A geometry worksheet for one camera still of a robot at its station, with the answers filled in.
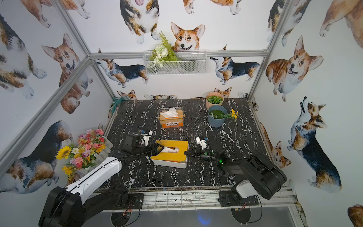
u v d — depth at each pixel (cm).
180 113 103
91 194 47
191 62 93
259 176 44
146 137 76
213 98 106
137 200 74
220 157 66
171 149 82
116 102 119
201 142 80
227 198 74
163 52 78
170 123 99
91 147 76
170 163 79
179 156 79
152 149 74
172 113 99
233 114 92
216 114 103
